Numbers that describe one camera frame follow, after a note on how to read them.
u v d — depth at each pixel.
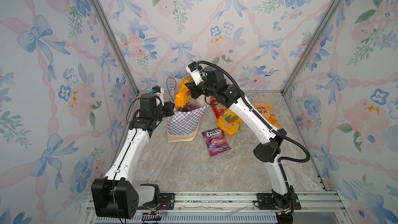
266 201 0.73
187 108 0.99
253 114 0.53
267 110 1.08
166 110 0.69
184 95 0.75
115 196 0.38
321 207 0.75
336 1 0.75
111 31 0.86
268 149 0.50
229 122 0.96
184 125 0.80
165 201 0.74
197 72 0.63
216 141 0.92
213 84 0.57
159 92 0.70
